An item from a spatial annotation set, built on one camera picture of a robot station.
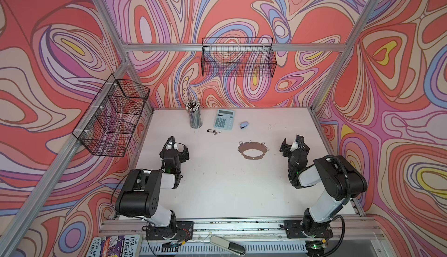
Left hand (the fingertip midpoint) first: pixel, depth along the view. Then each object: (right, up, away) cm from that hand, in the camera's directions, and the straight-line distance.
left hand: (177, 147), depth 93 cm
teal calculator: (+26, +16, +18) cm, 35 cm away
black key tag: (+17, +9, +15) cm, 24 cm away
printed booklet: (-15, -36, -25) cm, 46 cm away
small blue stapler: (+38, +13, +15) cm, 43 cm away
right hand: (+64, +2, 0) cm, 64 cm away
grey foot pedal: (+29, -35, -28) cm, 53 cm away
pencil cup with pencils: (+8, +23, +4) cm, 24 cm away
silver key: (+20, +8, +14) cm, 26 cm away
